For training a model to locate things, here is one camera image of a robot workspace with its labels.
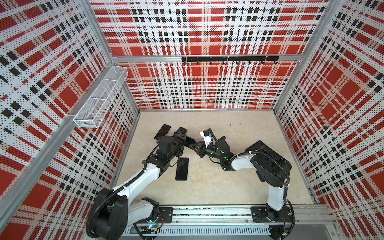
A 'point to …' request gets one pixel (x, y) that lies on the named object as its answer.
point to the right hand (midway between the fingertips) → (190, 146)
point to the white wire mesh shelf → (92, 112)
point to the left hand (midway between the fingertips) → (187, 140)
